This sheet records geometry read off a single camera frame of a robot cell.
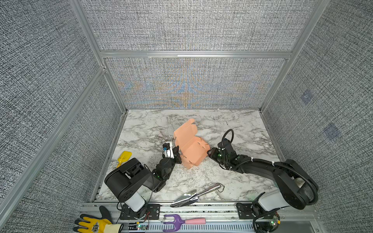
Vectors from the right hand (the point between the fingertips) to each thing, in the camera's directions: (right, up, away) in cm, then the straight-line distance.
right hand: (207, 149), depth 89 cm
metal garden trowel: (-10, -24, -11) cm, 28 cm away
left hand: (-16, +3, -4) cm, 16 cm away
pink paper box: (-9, 0, +5) cm, 10 cm away
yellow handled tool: (-52, -5, +3) cm, 52 cm away
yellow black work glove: (-56, -31, -22) cm, 68 cm away
